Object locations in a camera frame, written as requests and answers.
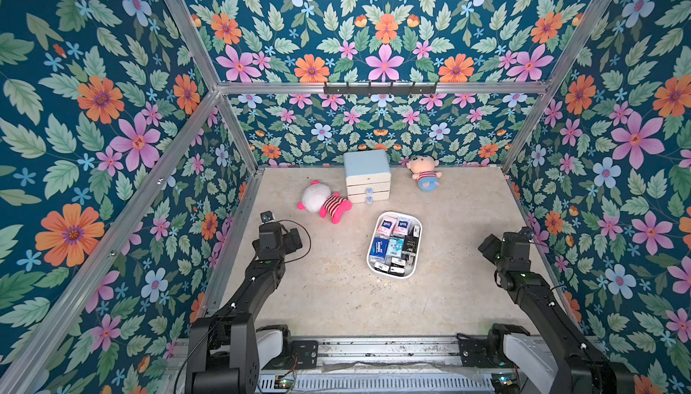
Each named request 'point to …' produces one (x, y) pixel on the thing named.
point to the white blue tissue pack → (401, 227)
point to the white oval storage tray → (409, 261)
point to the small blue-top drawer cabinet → (368, 175)
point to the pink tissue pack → (386, 227)
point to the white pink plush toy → (318, 196)
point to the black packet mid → (397, 271)
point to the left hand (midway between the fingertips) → (284, 232)
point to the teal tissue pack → (395, 247)
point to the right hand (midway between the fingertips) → (495, 242)
